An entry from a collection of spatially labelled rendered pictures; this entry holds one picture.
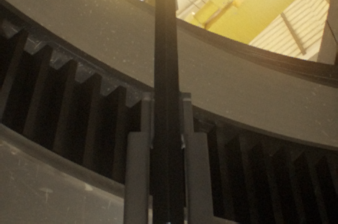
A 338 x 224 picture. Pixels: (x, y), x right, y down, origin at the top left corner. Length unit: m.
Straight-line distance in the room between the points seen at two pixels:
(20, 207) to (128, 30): 0.07
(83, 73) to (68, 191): 0.06
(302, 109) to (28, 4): 0.11
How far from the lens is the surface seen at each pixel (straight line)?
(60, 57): 0.20
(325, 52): 0.31
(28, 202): 0.16
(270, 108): 0.21
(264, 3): 12.19
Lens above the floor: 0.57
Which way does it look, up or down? 26 degrees up
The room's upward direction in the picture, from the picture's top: 124 degrees clockwise
